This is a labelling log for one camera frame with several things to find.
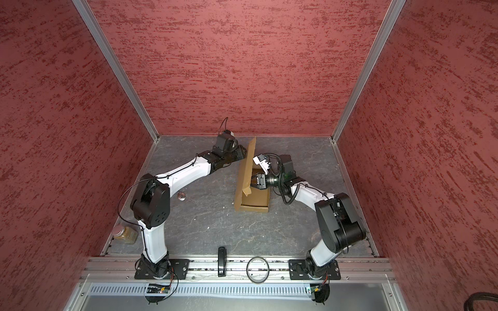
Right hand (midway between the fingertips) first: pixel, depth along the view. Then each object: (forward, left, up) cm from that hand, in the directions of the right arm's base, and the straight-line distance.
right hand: (245, 186), depth 81 cm
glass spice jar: (-17, +48, -7) cm, 51 cm away
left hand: (+18, +1, 0) cm, 18 cm away
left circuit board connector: (-34, +35, -18) cm, 52 cm away
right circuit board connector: (-37, -28, -16) cm, 49 cm away
